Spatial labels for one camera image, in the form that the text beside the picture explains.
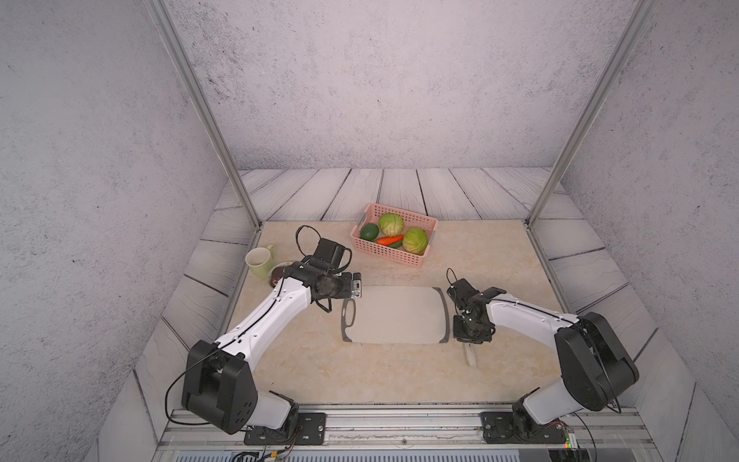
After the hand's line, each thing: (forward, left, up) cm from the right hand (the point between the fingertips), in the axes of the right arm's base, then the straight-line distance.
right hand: (465, 337), depth 88 cm
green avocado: (+41, +30, +3) cm, 51 cm away
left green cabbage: (+42, +22, +6) cm, 47 cm away
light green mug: (+23, +67, +9) cm, 71 cm away
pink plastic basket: (+52, +30, +2) cm, 60 cm away
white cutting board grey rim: (+8, +20, -2) cm, 22 cm away
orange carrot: (+37, +23, +2) cm, 44 cm away
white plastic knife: (-5, 0, 0) cm, 5 cm away
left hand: (+8, +34, +14) cm, 38 cm away
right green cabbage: (+33, +13, +7) cm, 36 cm away
